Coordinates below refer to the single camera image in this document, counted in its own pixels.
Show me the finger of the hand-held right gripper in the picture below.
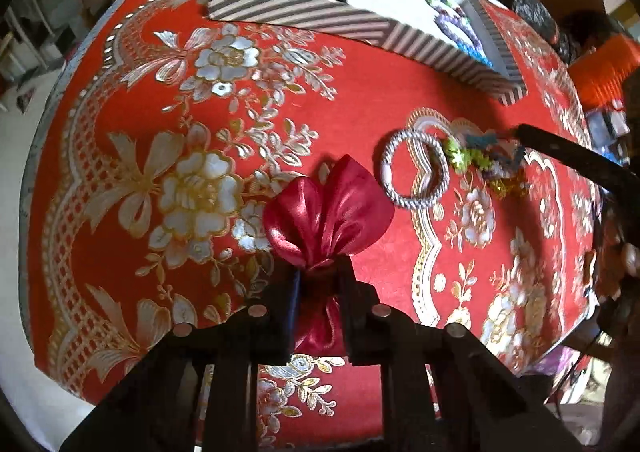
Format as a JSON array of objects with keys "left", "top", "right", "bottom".
[{"left": 515, "top": 123, "right": 633, "bottom": 193}]

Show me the red gold floral tablecloth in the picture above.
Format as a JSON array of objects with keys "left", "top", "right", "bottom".
[{"left": 30, "top": 0, "right": 608, "bottom": 450}]

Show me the striped cardboard box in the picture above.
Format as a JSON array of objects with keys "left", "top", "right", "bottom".
[{"left": 206, "top": 0, "right": 527, "bottom": 106}]

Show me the orange pleated cloth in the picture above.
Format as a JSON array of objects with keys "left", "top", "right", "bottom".
[{"left": 570, "top": 34, "right": 640, "bottom": 110}]

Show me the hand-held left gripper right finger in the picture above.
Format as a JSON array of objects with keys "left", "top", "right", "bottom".
[{"left": 335, "top": 259, "right": 583, "bottom": 452}]

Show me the silver bangle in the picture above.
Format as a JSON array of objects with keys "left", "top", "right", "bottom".
[{"left": 379, "top": 128, "right": 451, "bottom": 211}]

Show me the metal rack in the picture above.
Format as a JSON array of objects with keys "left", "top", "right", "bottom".
[{"left": 0, "top": 0, "right": 67, "bottom": 83}]

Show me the blue purple beaded jewelry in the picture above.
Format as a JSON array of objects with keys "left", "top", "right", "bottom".
[{"left": 425, "top": 0, "right": 494, "bottom": 69}]

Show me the green yellow beaded jewelry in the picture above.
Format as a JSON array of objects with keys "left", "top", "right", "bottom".
[{"left": 442, "top": 129, "right": 534, "bottom": 198}]

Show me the person's right hand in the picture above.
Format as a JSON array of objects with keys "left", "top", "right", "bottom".
[{"left": 620, "top": 242, "right": 640, "bottom": 279}]

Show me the red satin pouch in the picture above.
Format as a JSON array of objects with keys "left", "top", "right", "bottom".
[{"left": 262, "top": 154, "right": 396, "bottom": 358}]

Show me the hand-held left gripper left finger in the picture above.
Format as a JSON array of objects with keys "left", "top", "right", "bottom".
[{"left": 59, "top": 259, "right": 303, "bottom": 452}]

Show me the black plastic bag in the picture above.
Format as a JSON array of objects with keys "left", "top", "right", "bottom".
[{"left": 497, "top": 0, "right": 569, "bottom": 45}]

